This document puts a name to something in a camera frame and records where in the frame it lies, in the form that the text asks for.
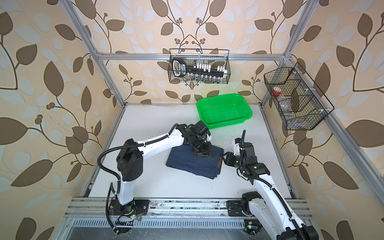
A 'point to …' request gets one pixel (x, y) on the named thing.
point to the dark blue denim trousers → (182, 157)
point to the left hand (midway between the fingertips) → (214, 156)
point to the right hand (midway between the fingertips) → (225, 158)
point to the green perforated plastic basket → (219, 110)
